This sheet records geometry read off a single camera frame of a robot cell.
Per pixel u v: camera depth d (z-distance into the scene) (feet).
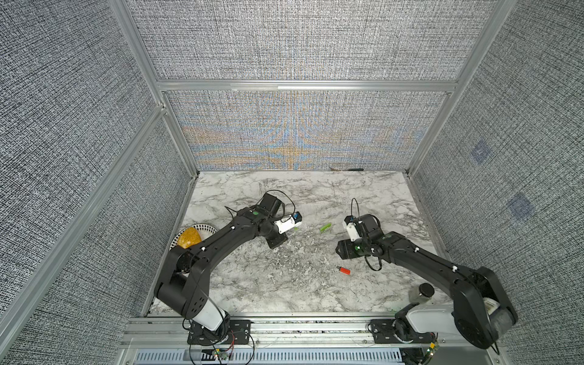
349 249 2.52
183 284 1.42
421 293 2.42
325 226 3.26
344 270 2.87
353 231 2.43
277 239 2.49
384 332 2.40
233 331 2.40
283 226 2.49
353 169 3.98
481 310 1.38
